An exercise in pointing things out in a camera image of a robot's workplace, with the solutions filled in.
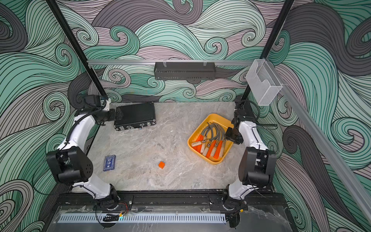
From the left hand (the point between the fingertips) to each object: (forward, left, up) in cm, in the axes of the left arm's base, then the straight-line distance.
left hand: (114, 113), depth 86 cm
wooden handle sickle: (-11, -59, -18) cm, 63 cm away
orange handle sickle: (-5, -55, -19) cm, 58 cm away
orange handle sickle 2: (-13, -52, -18) cm, 57 cm away
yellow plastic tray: (+10, -70, -18) cm, 73 cm away
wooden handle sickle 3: (-14, -68, -18) cm, 72 cm away
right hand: (-11, -72, -10) cm, 73 cm away
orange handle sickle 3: (-11, -62, -18) cm, 66 cm away
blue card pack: (-23, +2, -19) cm, 30 cm away
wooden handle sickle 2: (-14, -62, -17) cm, 66 cm away
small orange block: (-24, -29, -20) cm, 43 cm away
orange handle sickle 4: (0, -70, -19) cm, 73 cm away
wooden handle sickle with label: (-11, -52, -15) cm, 56 cm away
